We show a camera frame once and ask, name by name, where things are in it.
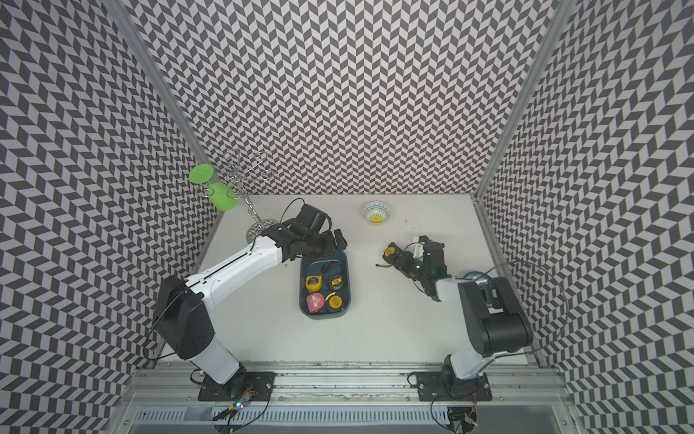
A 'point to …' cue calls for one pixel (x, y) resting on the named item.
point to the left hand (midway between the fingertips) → (336, 250)
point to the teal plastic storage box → (324, 285)
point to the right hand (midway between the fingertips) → (390, 261)
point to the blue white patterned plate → (476, 276)
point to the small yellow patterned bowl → (377, 212)
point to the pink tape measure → (315, 301)
